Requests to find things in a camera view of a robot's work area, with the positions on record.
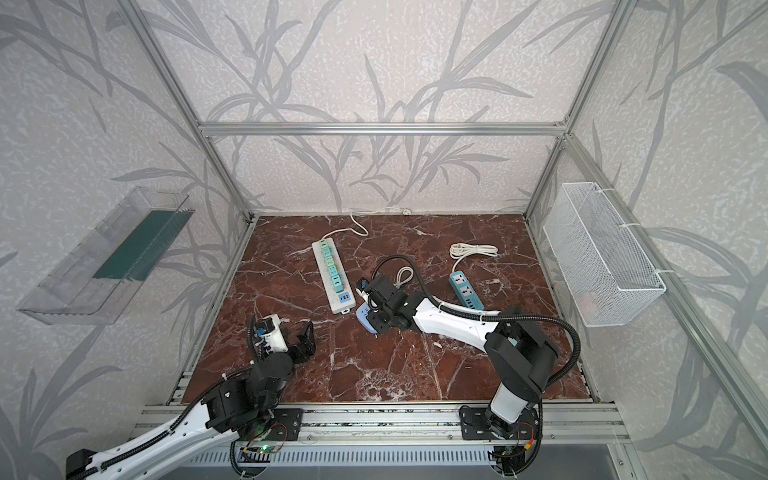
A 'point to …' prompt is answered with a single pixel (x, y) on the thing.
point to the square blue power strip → (362, 313)
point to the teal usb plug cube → (327, 251)
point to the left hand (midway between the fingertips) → (309, 320)
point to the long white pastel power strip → (340, 302)
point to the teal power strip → (464, 292)
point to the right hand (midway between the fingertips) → (376, 303)
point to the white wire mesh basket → (608, 280)
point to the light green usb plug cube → (329, 260)
